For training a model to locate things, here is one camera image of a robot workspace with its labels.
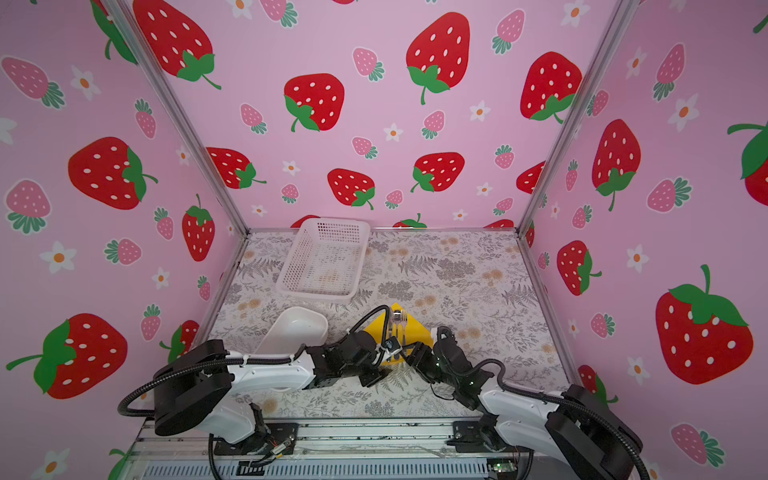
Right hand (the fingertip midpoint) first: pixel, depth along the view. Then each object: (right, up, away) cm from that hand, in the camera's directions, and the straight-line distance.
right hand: (400, 355), depth 82 cm
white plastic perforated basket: (-28, +26, +29) cm, 48 cm away
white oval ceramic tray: (-34, +5, +13) cm, 36 cm away
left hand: (-3, -2, +1) cm, 4 cm away
